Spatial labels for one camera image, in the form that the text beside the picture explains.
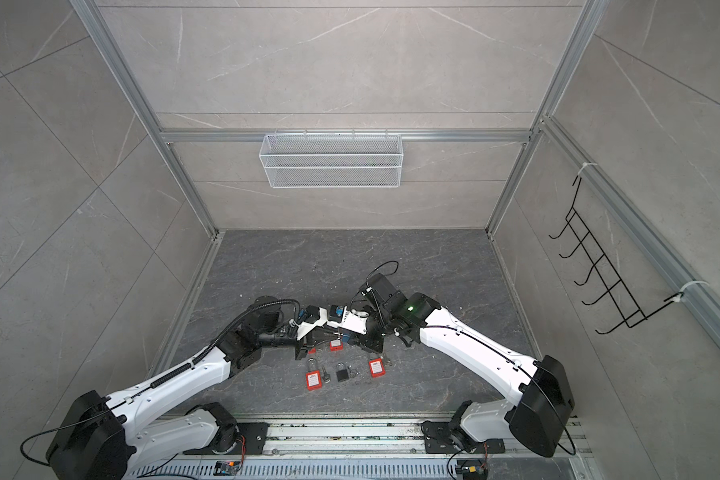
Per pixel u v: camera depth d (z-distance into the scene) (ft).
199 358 1.73
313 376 2.68
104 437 1.28
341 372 2.75
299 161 3.32
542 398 1.28
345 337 2.35
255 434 2.41
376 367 2.75
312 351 2.16
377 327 2.21
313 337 2.20
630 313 1.88
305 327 2.11
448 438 2.40
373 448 2.40
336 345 2.87
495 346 1.48
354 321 2.09
